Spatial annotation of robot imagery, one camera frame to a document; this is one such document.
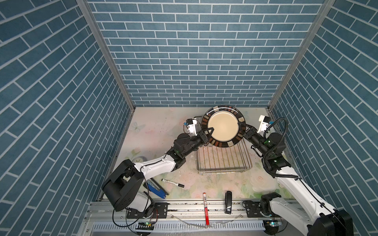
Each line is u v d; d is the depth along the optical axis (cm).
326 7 71
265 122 66
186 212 74
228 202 74
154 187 81
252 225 77
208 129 74
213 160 89
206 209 74
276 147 54
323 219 39
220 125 74
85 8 71
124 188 43
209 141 72
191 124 70
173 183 83
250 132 65
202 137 68
